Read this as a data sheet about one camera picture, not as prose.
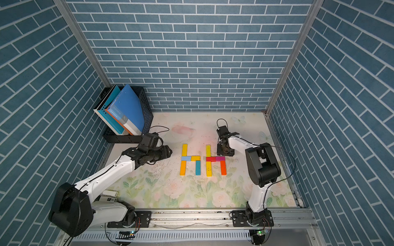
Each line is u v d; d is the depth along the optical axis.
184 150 0.99
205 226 0.73
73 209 0.40
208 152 0.99
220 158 0.95
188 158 0.94
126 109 0.94
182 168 0.91
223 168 0.91
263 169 0.51
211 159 0.95
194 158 0.94
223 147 0.76
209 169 0.89
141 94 0.96
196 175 0.89
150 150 0.64
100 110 0.80
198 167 0.91
